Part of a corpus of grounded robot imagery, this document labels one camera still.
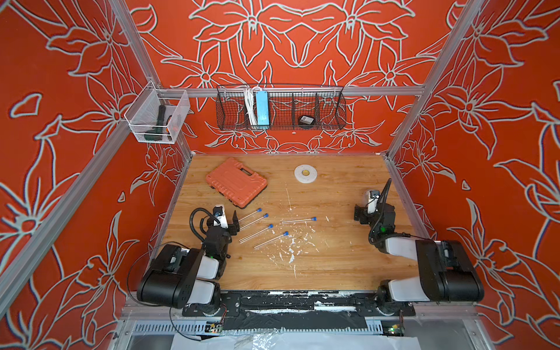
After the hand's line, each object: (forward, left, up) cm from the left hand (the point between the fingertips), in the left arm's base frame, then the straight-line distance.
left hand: (225, 211), depth 88 cm
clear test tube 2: (-1, -10, -7) cm, 12 cm away
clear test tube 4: (-9, -18, -7) cm, 21 cm away
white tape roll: (+29, -34, -6) cm, 45 cm away
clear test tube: (+2, -8, -7) cm, 11 cm away
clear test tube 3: (-5, -15, -7) cm, 17 cm away
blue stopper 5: (+3, -38, -7) cm, 39 cm away
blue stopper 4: (-5, -26, -7) cm, 27 cm away
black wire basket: (+43, -20, +23) cm, 53 cm away
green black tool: (+14, +24, +27) cm, 39 cm away
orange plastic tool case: (+18, -1, -2) cm, 18 cm away
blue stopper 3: (-2, -19, -8) cm, 21 cm away
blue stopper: (+6, -13, -8) cm, 16 cm away
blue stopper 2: (+3, -16, -7) cm, 18 cm away
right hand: (+9, -59, -1) cm, 60 cm away
